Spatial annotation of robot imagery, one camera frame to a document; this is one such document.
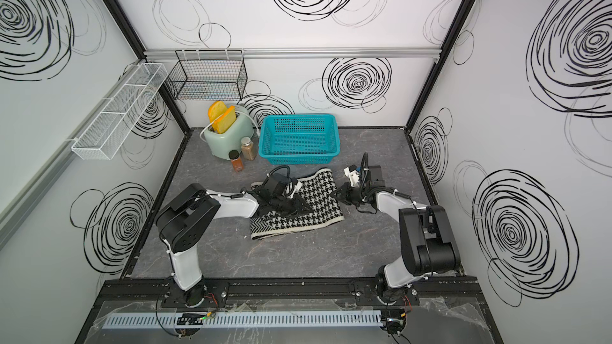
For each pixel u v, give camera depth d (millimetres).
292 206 814
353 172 852
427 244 459
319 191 913
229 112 955
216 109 980
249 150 1024
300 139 1154
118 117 767
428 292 756
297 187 873
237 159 986
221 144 1011
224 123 953
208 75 965
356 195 823
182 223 495
